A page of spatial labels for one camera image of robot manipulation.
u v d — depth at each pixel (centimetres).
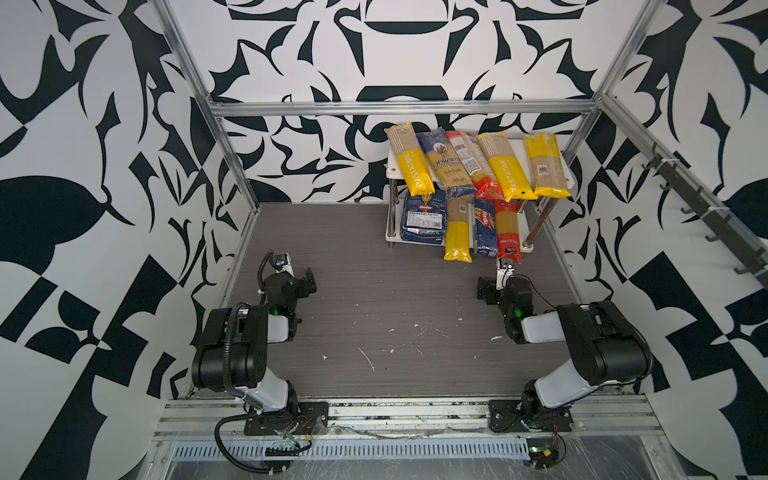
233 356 45
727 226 55
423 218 99
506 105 95
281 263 81
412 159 79
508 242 96
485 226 102
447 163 79
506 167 78
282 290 70
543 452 71
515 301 74
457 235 101
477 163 77
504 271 82
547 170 77
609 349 46
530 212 107
